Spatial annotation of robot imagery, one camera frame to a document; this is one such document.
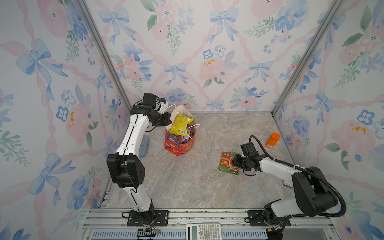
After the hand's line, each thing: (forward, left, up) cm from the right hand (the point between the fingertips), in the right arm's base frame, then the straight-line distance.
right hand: (234, 161), depth 93 cm
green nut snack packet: (-2, +5, -1) cm, 5 cm away
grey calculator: (-36, +20, +1) cm, 42 cm away
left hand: (+13, +38, +23) cm, 46 cm away
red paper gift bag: (+4, +38, +10) cm, 40 cm away
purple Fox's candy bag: (+5, +32, +17) cm, 36 cm away
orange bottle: (+12, -25, +6) cm, 28 cm away
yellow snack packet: (+10, +33, +22) cm, 41 cm away
